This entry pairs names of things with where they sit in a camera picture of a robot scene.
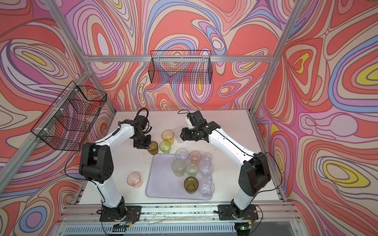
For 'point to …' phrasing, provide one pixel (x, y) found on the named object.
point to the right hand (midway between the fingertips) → (185, 139)
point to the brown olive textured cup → (191, 184)
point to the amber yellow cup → (168, 135)
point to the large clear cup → (206, 189)
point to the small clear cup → (206, 157)
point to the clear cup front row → (182, 154)
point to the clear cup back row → (177, 133)
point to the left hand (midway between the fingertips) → (151, 147)
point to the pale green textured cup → (192, 169)
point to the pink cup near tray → (134, 179)
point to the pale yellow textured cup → (178, 167)
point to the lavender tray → (161, 183)
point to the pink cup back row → (195, 156)
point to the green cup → (165, 146)
